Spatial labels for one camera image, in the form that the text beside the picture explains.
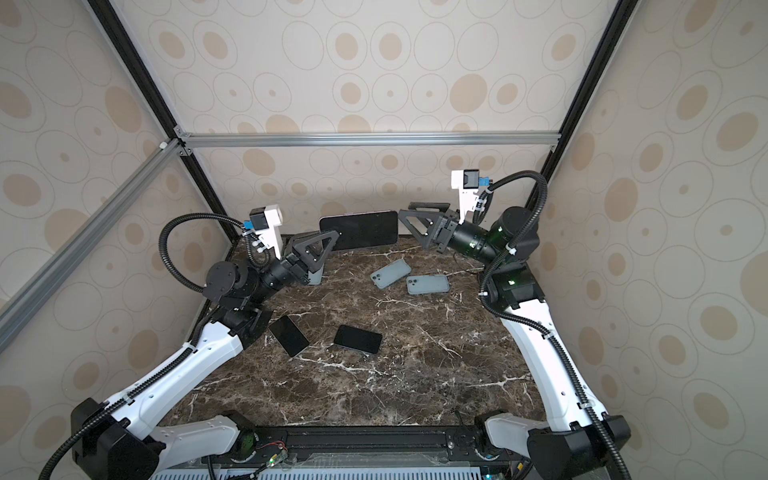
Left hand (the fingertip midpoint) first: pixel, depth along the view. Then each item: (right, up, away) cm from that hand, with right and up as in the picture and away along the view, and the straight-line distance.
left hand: (339, 242), depth 51 cm
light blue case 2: (+21, -11, +56) cm, 61 cm away
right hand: (+11, +5, +4) cm, 13 cm away
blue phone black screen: (-1, -27, +42) cm, 50 cm away
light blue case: (+9, -7, +58) cm, 59 cm away
